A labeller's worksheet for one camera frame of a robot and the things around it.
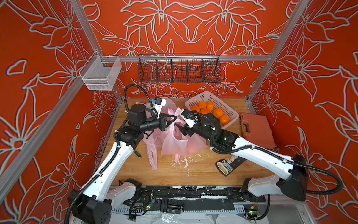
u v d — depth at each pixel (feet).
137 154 2.87
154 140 2.87
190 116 1.76
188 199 2.38
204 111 3.37
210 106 3.51
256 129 3.06
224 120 3.23
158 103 1.91
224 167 2.67
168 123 2.06
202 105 3.62
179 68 3.20
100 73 3.06
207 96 3.62
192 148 2.67
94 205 1.18
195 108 3.52
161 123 1.90
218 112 3.36
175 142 2.25
